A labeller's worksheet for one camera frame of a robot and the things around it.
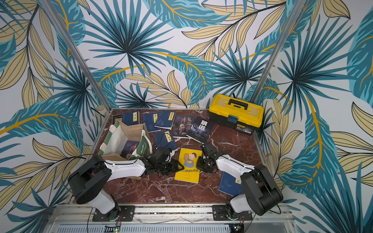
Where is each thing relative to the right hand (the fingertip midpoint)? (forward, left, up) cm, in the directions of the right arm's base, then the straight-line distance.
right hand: (197, 166), depth 89 cm
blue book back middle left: (+37, +33, +2) cm, 50 cm away
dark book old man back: (+34, +9, +1) cm, 35 cm away
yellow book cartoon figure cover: (-2, +6, 0) cm, 7 cm away
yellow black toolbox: (+30, -27, +15) cm, 43 cm away
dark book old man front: (+12, +44, +3) cm, 45 cm away
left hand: (-3, +10, +3) cm, 11 cm away
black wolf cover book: (+28, -4, +1) cm, 28 cm away
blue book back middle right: (+37, +22, +2) cm, 43 cm away
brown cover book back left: (+42, +62, +1) cm, 75 cm away
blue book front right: (-11, -18, -1) cm, 21 cm away
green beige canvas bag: (+16, +48, +4) cm, 50 cm away
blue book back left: (+38, +48, +3) cm, 61 cm away
